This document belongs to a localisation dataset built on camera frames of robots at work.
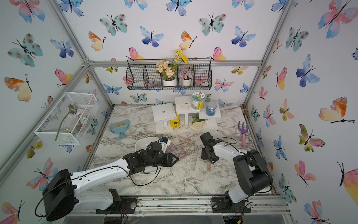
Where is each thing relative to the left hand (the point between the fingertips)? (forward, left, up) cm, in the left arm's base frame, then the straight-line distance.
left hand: (178, 159), depth 76 cm
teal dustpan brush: (+31, +44, -13) cm, 56 cm away
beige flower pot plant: (+47, +6, +19) cm, 51 cm away
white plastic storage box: (+16, +25, -10) cm, 31 cm away
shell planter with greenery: (+28, -14, -5) cm, 32 cm away
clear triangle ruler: (+10, -7, -14) cm, 18 cm away
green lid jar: (+28, -12, +16) cm, 34 cm away
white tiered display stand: (+34, -2, -6) cm, 35 cm away
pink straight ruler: (+1, -19, -13) cm, 23 cm away
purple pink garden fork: (+27, -49, -14) cm, 58 cm away
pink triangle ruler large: (+21, -2, -15) cm, 26 cm away
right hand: (+8, -19, -13) cm, 24 cm away
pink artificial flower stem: (+21, +55, +19) cm, 62 cm away
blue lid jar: (+29, -21, +9) cm, 37 cm away
